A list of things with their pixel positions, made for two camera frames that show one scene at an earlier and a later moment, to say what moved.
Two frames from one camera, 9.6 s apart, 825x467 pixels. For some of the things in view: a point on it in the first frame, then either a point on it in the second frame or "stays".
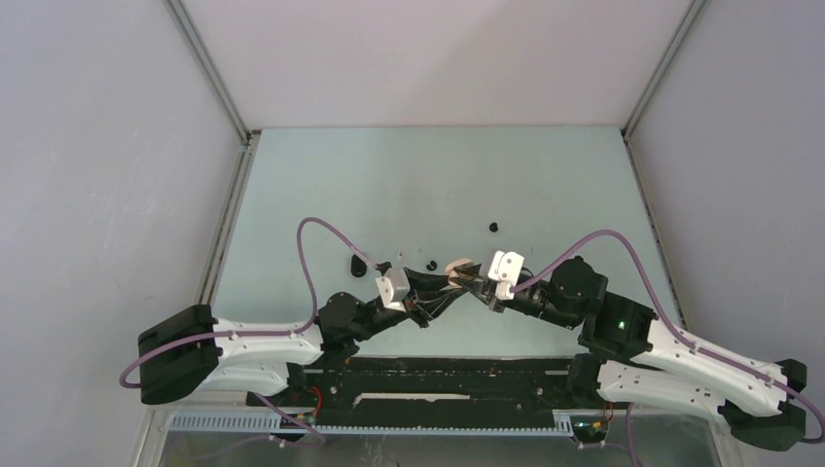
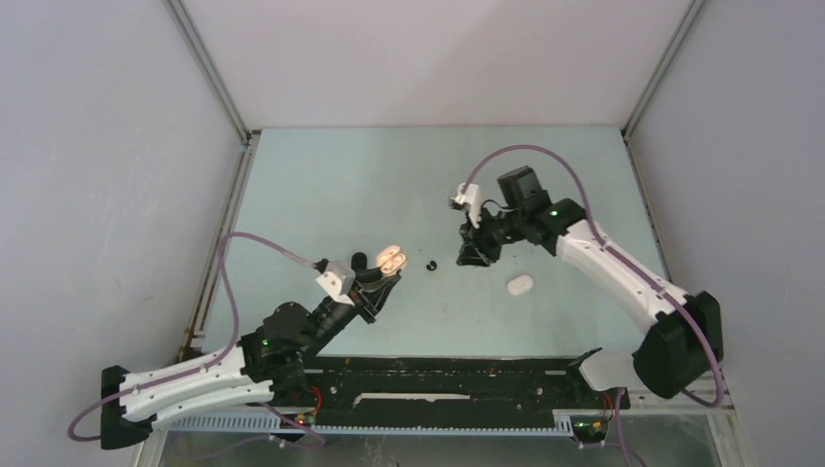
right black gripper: (488, 297) to (477, 249)
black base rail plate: (433, 391) stays
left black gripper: (423, 303) to (373, 295)
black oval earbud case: (358, 267) stays
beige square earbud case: (452, 273) to (391, 261)
